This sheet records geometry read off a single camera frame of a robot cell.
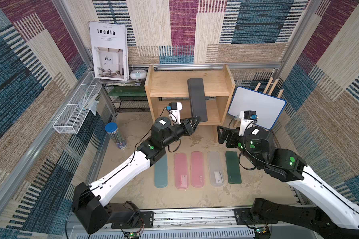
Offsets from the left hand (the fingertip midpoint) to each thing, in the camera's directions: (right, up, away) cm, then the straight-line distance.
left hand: (198, 118), depth 65 cm
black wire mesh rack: (-48, +13, +54) cm, 74 cm away
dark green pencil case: (+23, -28, +22) cm, 42 cm away
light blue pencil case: (-19, -31, +24) cm, 44 cm away
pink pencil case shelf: (-8, -30, +25) cm, 40 cm away
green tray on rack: (-40, +18, +29) cm, 53 cm away
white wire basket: (-60, +1, +7) cm, 60 cm away
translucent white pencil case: (+13, -30, +22) cm, 39 cm away
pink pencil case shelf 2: (+2, -29, +24) cm, 38 cm away
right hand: (+11, -4, -3) cm, 12 cm away
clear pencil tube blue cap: (-47, -5, +20) cm, 51 cm away
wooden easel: (+44, +18, +26) cm, 54 cm away
